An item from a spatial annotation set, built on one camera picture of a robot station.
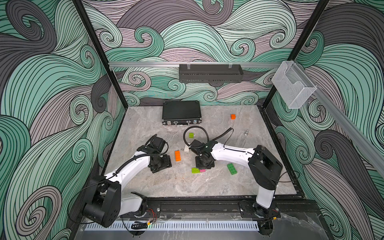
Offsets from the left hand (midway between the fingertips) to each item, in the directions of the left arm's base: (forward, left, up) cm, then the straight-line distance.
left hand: (167, 165), depth 84 cm
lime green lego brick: (-2, -16, -4) cm, 17 cm away
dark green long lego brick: (-1, -37, -3) cm, 38 cm away
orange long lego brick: (+8, -5, -4) cm, 11 cm away
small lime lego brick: (+24, -14, -5) cm, 28 cm away
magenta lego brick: (-2, -20, -3) cm, 21 cm away
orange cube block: (+40, -46, -3) cm, 61 cm away
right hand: (0, -19, -4) cm, 19 cm away
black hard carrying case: (+42, -6, -1) cm, 42 cm away
